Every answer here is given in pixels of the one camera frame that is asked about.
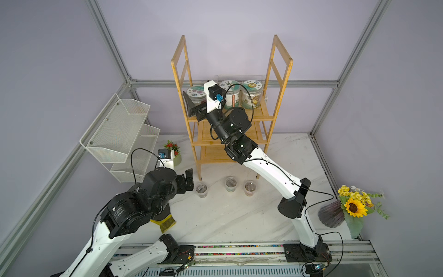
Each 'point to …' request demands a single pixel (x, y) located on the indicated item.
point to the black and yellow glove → (165, 224)
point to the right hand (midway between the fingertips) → (197, 90)
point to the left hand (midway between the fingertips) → (179, 174)
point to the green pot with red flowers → (177, 152)
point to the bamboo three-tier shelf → (205, 149)
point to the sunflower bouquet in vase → (352, 206)
